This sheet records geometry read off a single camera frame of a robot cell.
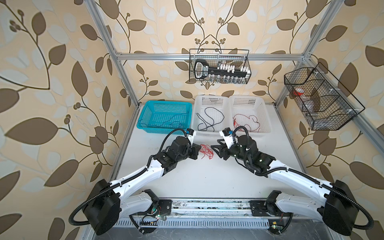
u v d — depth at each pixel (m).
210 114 1.15
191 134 0.71
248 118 1.11
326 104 0.72
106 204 0.40
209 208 0.75
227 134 0.65
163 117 1.12
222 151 0.67
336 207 0.39
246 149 0.56
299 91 0.81
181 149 0.62
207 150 0.83
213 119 1.12
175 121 1.09
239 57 0.91
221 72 0.83
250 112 1.16
